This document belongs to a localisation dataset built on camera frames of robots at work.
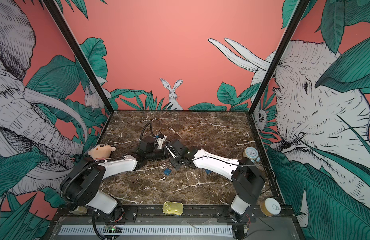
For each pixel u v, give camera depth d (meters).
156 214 0.75
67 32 0.78
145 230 0.70
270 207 0.73
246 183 0.44
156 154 0.76
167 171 0.88
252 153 0.93
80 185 0.44
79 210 0.70
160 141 0.82
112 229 0.70
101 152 0.87
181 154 0.63
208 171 0.55
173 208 0.73
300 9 0.70
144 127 1.11
